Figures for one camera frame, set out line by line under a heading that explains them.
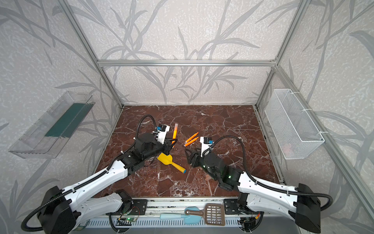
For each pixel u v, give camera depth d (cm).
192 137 101
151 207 75
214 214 72
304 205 40
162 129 66
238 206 65
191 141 99
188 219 70
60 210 38
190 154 64
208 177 84
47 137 64
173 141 74
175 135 74
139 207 73
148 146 60
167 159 89
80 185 44
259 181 49
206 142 62
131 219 70
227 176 55
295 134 60
